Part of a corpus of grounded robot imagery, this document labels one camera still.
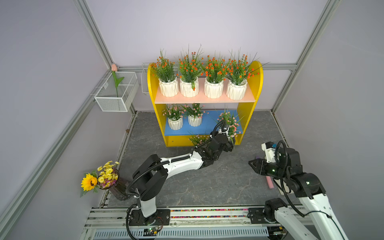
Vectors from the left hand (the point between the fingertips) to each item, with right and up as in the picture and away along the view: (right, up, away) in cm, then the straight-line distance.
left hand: (227, 135), depth 82 cm
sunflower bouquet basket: (-55, -17, -19) cm, 61 cm away
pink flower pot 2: (+1, +8, -9) cm, 12 cm away
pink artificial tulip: (-66, +32, +9) cm, 73 cm away
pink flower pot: (-29, +12, -1) cm, 31 cm away
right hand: (+10, -12, -10) cm, 18 cm away
